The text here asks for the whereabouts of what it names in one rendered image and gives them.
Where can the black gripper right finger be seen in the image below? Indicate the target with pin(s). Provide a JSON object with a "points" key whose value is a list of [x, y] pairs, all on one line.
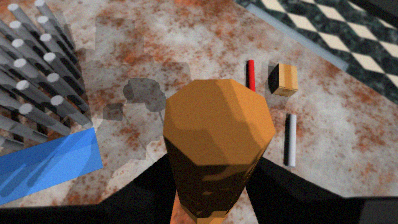
{"points": [[279, 196]]}

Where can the tan cardboard box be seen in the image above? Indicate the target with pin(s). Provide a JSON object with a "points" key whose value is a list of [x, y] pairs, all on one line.
{"points": [[284, 80]]}

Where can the orange-brown hook pick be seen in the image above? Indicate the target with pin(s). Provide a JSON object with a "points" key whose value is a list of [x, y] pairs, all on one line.
{"points": [[215, 132]]}

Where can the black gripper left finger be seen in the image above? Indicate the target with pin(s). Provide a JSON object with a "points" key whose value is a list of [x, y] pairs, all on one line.
{"points": [[148, 199]]}

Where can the red-handled screwdriver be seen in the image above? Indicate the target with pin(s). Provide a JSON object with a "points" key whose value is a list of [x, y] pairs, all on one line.
{"points": [[251, 75]]}

